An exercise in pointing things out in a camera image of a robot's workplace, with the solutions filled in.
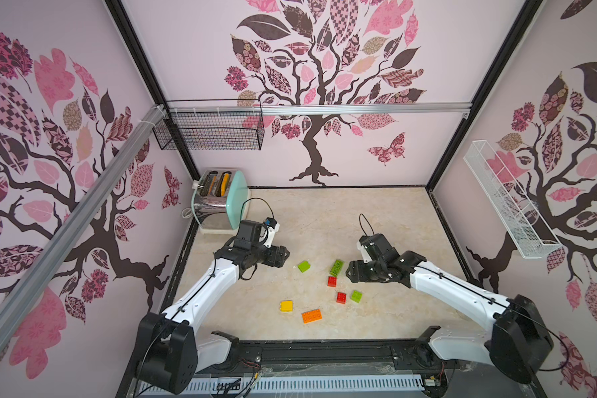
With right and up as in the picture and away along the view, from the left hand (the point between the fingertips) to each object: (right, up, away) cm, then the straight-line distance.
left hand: (276, 256), depth 84 cm
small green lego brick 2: (+28, -15, +2) cm, 32 cm away
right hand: (+27, -7, -1) cm, 28 cm away
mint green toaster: (-23, +21, +10) cm, 33 cm away
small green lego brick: (+10, -6, +11) cm, 16 cm away
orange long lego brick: (+12, -20, -3) cm, 23 cm away
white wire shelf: (+76, +18, -5) cm, 79 cm away
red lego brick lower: (+23, -15, +1) cm, 27 cm away
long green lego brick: (+22, -6, +8) cm, 24 cm away
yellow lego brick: (+4, -17, 0) cm, 18 cm away
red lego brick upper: (+20, -10, +4) cm, 23 cm away
